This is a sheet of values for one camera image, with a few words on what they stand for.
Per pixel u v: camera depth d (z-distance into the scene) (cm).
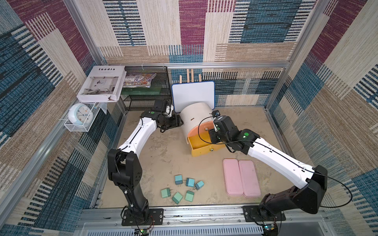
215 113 66
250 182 82
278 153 46
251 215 73
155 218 73
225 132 56
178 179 85
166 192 79
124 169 47
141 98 115
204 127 82
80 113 65
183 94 105
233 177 84
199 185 80
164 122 72
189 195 79
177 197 78
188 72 98
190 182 83
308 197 39
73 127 67
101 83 75
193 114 91
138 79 85
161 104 69
